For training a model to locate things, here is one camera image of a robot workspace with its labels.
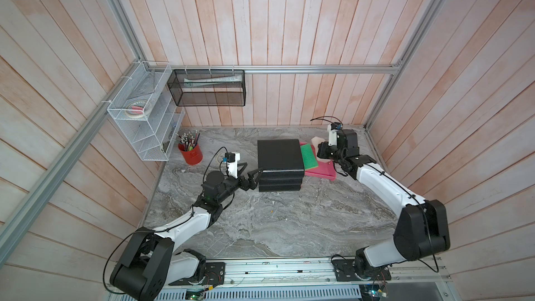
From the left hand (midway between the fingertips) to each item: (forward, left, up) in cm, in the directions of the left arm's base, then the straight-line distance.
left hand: (255, 169), depth 81 cm
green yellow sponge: (+8, -23, -3) cm, 24 cm away
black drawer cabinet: (+3, -11, 0) cm, 11 cm away
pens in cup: (+17, +31, -2) cm, 35 cm away
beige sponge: (+14, -26, +2) cm, 29 cm away
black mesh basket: (+45, +25, +7) cm, 52 cm away
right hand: (+13, -27, +1) cm, 30 cm away
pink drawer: (+6, -32, -10) cm, 34 cm away
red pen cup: (+14, +31, -11) cm, 36 cm away
